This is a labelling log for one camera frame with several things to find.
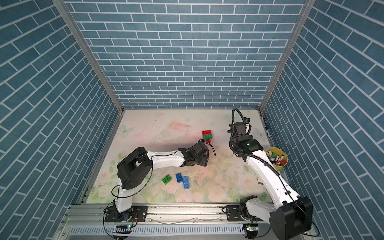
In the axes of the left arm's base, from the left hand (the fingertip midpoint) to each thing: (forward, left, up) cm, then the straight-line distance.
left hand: (207, 160), depth 91 cm
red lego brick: (+20, 0, +2) cm, 20 cm away
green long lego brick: (+15, 0, +3) cm, 16 cm away
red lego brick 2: (+13, -1, +2) cm, 13 cm away
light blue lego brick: (-12, +13, -2) cm, 18 cm away
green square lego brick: (-11, +24, -1) cm, 26 cm away
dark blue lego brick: (-10, +17, -2) cm, 20 cm away
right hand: (+5, -18, +19) cm, 27 cm away
